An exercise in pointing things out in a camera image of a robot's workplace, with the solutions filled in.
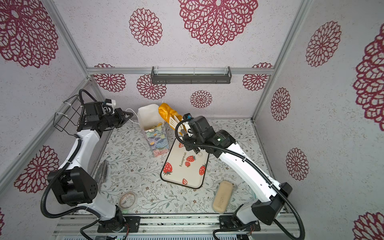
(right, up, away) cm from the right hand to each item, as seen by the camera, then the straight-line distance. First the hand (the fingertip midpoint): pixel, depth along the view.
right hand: (185, 136), depth 70 cm
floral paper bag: (-22, +5, +33) cm, 40 cm away
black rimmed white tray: (-1, -20, +25) cm, 32 cm away
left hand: (-29, +12, +11) cm, 33 cm away
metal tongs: (-50, -22, +18) cm, 57 cm away
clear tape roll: (-32, -35, +12) cm, 49 cm away
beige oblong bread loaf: (+20, -32, +10) cm, 39 cm away
